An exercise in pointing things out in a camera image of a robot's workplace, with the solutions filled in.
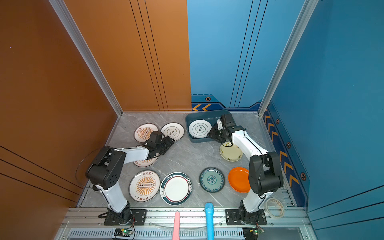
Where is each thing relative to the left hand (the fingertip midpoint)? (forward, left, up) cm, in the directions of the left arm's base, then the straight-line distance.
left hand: (174, 141), depth 98 cm
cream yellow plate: (-8, -37, -2) cm, 38 cm away
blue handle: (-40, -22, -2) cm, 45 cm away
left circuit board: (-49, +18, -5) cm, 52 cm away
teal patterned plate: (-24, -24, -3) cm, 34 cm away
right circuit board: (-49, -42, -5) cm, 64 cm away
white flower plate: (+13, -17, -3) cm, 22 cm away
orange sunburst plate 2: (+11, +25, -4) cm, 27 cm away
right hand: (-1, -22, +9) cm, 24 cm away
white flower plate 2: (+12, +1, -3) cm, 12 cm away
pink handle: (-49, -6, -4) cm, 50 cm away
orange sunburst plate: (-14, +16, -4) cm, 22 cm away
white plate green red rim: (-28, -4, -5) cm, 29 cm away
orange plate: (-23, -40, -5) cm, 46 cm away
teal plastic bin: (+25, -26, -3) cm, 37 cm away
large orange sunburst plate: (-28, +14, -4) cm, 31 cm away
